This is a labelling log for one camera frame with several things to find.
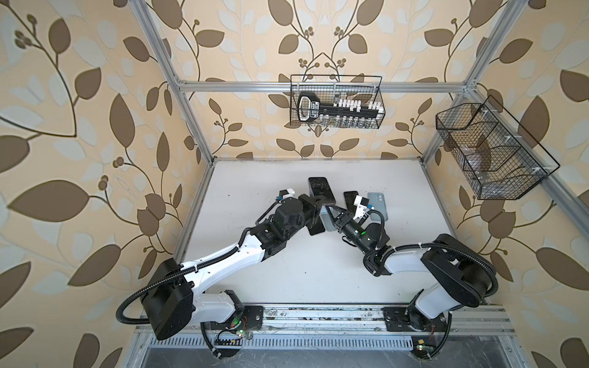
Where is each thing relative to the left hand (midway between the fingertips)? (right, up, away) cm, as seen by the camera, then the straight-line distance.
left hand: (330, 194), depth 71 cm
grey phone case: (0, -9, +7) cm, 12 cm away
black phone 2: (-2, -16, +25) cm, 29 cm away
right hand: (-1, -5, +6) cm, 8 cm away
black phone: (-3, +2, +9) cm, 10 cm away
